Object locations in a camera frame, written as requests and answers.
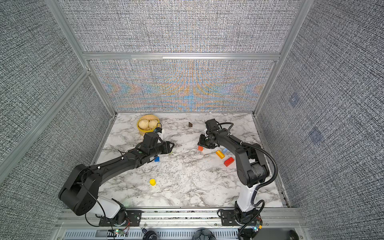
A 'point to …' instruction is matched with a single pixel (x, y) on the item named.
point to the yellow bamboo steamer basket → (147, 117)
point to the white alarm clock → (129, 148)
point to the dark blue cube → (157, 159)
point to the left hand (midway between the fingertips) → (172, 145)
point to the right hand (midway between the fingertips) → (200, 143)
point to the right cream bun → (153, 123)
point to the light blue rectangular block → (224, 150)
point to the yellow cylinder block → (152, 182)
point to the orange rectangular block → (200, 148)
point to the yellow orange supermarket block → (220, 154)
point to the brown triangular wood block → (190, 124)
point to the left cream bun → (143, 124)
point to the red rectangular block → (228, 161)
